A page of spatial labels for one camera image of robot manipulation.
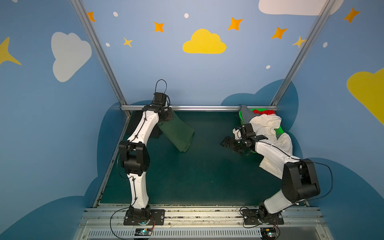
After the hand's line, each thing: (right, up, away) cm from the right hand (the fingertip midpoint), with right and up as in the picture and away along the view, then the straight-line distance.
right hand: (227, 144), depth 91 cm
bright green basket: (+38, +8, +11) cm, 40 cm away
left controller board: (-46, -40, -20) cm, 64 cm away
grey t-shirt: (+19, +21, +20) cm, 35 cm away
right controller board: (+16, -41, -19) cm, 48 cm away
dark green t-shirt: (-31, +7, +13) cm, 35 cm away
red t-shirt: (+35, +22, +20) cm, 46 cm away
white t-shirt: (+30, +11, +17) cm, 36 cm away
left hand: (-36, +18, +2) cm, 40 cm away
